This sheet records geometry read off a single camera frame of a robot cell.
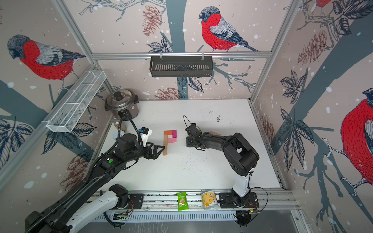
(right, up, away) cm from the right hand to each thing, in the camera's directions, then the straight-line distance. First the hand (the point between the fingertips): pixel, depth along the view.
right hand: (190, 140), depth 97 cm
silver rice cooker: (-45, +25, -2) cm, 52 cm away
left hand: (-16, +2, -21) cm, 27 cm away
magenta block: (-11, +4, +4) cm, 12 cm away
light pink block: (-12, 0, 0) cm, 12 cm away
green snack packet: (-4, -27, -24) cm, 36 cm away
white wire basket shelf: (-63, +16, -25) cm, 70 cm away
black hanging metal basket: (-7, +52, +8) cm, 53 cm away
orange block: (-16, +5, +4) cm, 17 cm away
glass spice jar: (-49, +12, -2) cm, 51 cm away
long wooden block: (-17, 0, +1) cm, 17 cm away
